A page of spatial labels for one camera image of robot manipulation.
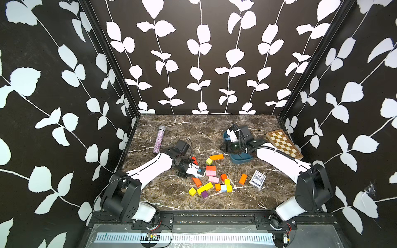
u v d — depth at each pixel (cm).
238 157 95
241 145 65
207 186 85
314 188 44
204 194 81
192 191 82
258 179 86
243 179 88
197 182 84
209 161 93
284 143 101
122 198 42
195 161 94
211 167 92
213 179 87
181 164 71
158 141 101
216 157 97
